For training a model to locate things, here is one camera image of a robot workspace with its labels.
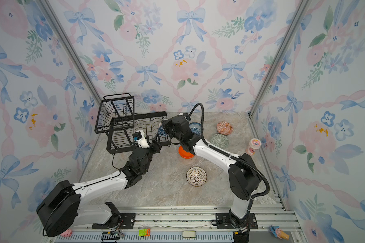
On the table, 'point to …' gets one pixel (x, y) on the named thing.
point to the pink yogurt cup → (254, 145)
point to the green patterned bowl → (220, 140)
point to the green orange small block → (144, 232)
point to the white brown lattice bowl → (196, 176)
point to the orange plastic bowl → (185, 154)
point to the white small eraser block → (189, 234)
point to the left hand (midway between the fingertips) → (155, 134)
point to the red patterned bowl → (224, 128)
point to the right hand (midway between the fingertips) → (159, 118)
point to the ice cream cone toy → (279, 233)
